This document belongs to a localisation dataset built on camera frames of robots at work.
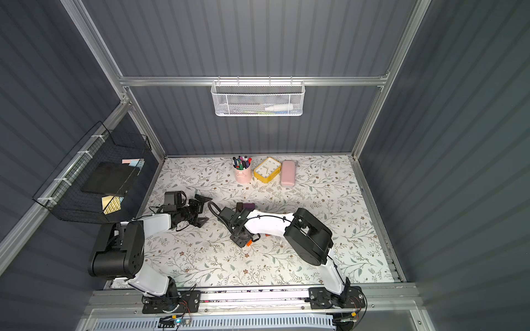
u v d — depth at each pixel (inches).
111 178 29.9
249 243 34.1
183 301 28.4
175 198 30.3
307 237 21.1
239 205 39.4
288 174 44.3
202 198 33.9
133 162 32.6
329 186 42.5
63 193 24.7
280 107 34.9
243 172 39.9
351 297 28.2
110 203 23.9
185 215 31.6
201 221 36.6
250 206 38.9
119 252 18.3
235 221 26.3
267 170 43.9
